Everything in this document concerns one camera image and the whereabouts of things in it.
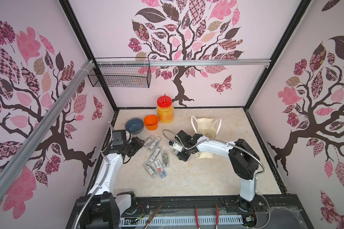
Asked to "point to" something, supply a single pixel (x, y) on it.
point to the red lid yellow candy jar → (165, 112)
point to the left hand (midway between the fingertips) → (142, 146)
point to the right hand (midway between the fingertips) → (181, 153)
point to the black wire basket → (120, 76)
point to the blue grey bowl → (134, 125)
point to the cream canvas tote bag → (206, 127)
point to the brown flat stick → (151, 219)
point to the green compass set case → (165, 158)
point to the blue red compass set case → (162, 172)
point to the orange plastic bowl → (151, 122)
